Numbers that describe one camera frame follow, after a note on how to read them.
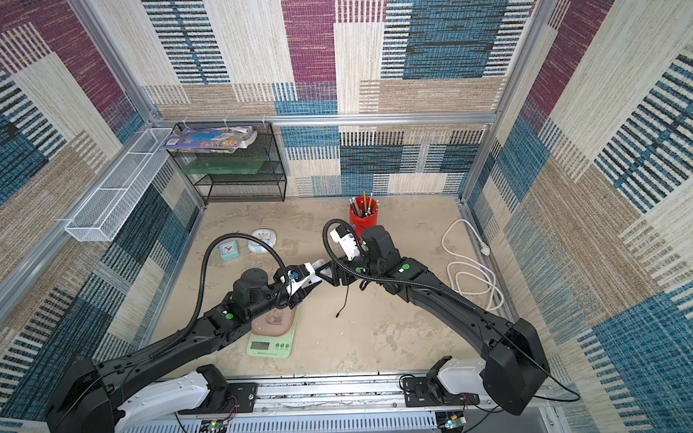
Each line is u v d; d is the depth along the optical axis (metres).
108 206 0.73
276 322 0.83
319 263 0.73
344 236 0.67
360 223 0.98
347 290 0.66
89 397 0.40
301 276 0.62
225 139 0.83
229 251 1.03
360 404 0.73
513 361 0.40
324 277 0.69
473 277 0.95
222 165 0.94
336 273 0.65
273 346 0.81
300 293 0.68
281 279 0.67
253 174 0.95
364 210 1.02
